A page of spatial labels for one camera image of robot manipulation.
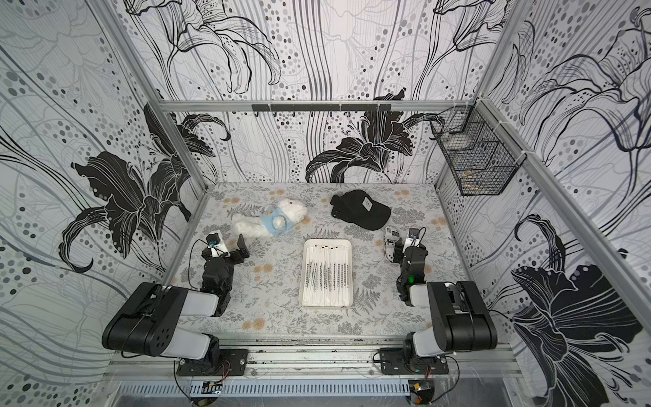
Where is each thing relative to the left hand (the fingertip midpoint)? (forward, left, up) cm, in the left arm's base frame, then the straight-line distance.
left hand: (233, 240), depth 90 cm
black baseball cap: (+20, -46, -3) cm, 50 cm away
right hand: (+4, -66, 0) cm, 66 cm away
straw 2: (-9, -34, -8) cm, 36 cm away
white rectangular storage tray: (-9, -29, -8) cm, 31 cm away
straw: (-9, -37, -8) cm, 38 cm away
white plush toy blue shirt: (+8, -13, +1) cm, 16 cm away
